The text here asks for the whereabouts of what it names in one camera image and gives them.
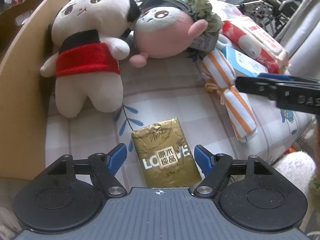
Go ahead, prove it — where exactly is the gold tissue pack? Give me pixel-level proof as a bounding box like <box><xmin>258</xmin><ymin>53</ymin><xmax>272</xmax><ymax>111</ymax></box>
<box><xmin>131</xmin><ymin>118</ymin><xmax>201</xmax><ymax>188</ymax></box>

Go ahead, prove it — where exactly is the blue bandage box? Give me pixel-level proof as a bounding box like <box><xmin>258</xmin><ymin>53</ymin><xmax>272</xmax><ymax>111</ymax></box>
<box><xmin>222</xmin><ymin>47</ymin><xmax>268</xmax><ymax>77</ymax></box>

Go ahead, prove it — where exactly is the orange striped towel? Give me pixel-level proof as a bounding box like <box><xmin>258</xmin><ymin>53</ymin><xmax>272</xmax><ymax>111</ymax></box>
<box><xmin>201</xmin><ymin>49</ymin><xmax>258</xmax><ymax>142</ymax></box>

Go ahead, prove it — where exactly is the green scrunchie cloth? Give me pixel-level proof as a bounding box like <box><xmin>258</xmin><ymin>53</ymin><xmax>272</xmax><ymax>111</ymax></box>
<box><xmin>185</xmin><ymin>0</ymin><xmax>223</xmax><ymax>35</ymax></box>

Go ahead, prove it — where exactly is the pink round plush doll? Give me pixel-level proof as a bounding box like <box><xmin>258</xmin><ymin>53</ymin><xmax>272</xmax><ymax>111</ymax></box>
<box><xmin>129</xmin><ymin>7</ymin><xmax>208</xmax><ymax>68</ymax></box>

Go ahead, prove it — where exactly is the teal towel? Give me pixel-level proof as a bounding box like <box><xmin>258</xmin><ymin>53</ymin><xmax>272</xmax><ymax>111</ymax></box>
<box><xmin>136</xmin><ymin>0</ymin><xmax>193</xmax><ymax>15</ymax></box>

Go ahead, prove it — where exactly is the red white wet wipes pack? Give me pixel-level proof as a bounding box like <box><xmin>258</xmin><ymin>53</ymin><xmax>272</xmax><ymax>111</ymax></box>
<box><xmin>222</xmin><ymin>16</ymin><xmax>290</xmax><ymax>74</ymax></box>

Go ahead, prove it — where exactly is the white fluffy cushion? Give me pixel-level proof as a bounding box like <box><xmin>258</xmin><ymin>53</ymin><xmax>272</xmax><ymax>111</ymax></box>
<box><xmin>273</xmin><ymin>151</ymin><xmax>316</xmax><ymax>196</ymax></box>

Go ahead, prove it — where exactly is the wheelchair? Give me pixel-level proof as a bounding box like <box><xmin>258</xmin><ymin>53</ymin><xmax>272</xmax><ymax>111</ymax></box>
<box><xmin>226</xmin><ymin>0</ymin><xmax>303</xmax><ymax>38</ymax></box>

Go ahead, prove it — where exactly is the blue wet wipes pack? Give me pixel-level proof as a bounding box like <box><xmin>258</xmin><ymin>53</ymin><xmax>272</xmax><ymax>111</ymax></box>
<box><xmin>189</xmin><ymin>33</ymin><xmax>219</xmax><ymax>53</ymax></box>

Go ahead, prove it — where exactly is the white doll red shirt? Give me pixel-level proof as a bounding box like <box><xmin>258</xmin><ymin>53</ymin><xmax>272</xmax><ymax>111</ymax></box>
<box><xmin>40</xmin><ymin>0</ymin><xmax>140</xmax><ymax>118</ymax></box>

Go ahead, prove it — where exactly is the brown cardboard box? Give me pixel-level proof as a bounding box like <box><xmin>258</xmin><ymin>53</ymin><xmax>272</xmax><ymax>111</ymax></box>
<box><xmin>1</xmin><ymin>0</ymin><xmax>69</xmax><ymax>180</ymax></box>

